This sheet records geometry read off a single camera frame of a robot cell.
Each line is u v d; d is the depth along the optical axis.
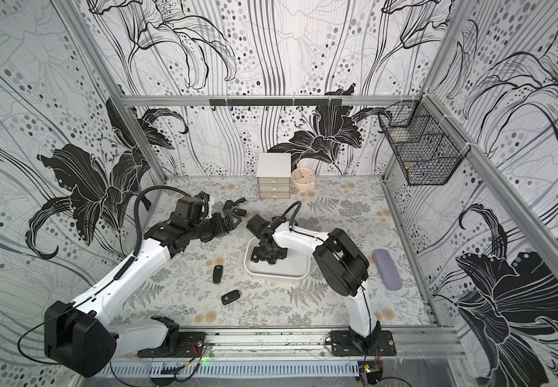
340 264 0.50
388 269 0.84
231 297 0.82
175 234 0.55
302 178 1.15
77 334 0.38
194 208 0.61
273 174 1.02
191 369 0.70
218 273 0.88
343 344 0.72
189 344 0.73
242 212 1.10
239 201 1.10
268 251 0.78
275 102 0.90
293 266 0.88
